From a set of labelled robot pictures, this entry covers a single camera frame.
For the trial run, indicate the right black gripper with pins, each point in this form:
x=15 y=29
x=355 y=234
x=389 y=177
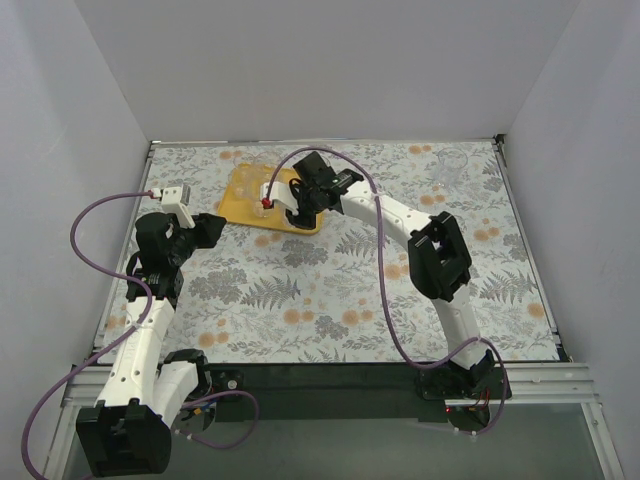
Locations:
x=298 y=201

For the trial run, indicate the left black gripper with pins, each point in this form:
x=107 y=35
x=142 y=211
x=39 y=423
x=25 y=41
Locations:
x=198 y=228

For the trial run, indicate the clear glass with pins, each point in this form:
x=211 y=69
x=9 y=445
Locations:
x=451 y=163
x=263 y=209
x=261 y=172
x=249 y=188
x=239 y=175

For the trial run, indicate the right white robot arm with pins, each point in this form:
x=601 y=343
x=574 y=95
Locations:
x=439 y=260

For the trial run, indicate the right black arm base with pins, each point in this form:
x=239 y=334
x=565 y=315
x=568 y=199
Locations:
x=447 y=383

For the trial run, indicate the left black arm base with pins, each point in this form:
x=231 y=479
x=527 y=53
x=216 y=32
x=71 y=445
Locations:
x=198 y=418

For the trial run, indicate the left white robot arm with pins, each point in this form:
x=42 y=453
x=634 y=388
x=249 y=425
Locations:
x=127 y=431

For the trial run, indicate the yellow plastic tray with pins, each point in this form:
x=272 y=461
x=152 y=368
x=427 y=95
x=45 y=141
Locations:
x=241 y=212

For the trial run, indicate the floral patterned table mat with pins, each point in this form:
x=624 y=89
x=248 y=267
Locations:
x=267 y=296

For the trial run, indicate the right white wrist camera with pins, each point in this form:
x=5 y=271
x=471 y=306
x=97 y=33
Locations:
x=278 y=193

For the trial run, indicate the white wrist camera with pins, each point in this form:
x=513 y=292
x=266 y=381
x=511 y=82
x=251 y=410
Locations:
x=278 y=193
x=175 y=200

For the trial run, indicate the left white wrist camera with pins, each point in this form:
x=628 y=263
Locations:
x=175 y=200

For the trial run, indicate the aluminium table frame rail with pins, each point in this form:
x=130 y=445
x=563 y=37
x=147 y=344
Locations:
x=366 y=391

